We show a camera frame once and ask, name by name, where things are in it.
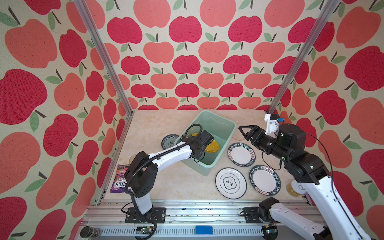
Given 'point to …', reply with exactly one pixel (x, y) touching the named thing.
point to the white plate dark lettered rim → (241, 154)
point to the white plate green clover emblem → (230, 183)
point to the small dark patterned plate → (168, 141)
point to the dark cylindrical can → (88, 231)
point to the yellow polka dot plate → (213, 147)
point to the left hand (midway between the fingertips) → (208, 147)
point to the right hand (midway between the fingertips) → (247, 129)
